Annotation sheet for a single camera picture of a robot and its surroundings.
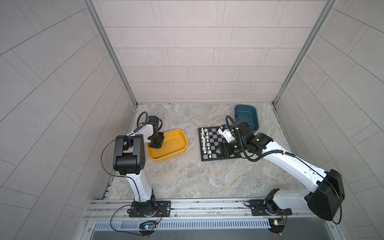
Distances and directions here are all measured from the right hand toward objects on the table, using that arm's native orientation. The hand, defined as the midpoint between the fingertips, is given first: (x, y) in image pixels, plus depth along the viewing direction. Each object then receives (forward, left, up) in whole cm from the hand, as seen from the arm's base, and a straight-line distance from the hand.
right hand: (218, 150), depth 75 cm
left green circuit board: (-28, +34, -11) cm, 46 cm away
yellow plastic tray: (+15, +25, -13) cm, 32 cm away
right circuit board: (-31, -24, -17) cm, 42 cm away
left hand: (+19, +31, -13) cm, 38 cm away
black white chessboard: (+15, +3, -12) cm, 19 cm away
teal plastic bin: (+36, -29, -14) cm, 48 cm away
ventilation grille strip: (-29, -9, -16) cm, 34 cm away
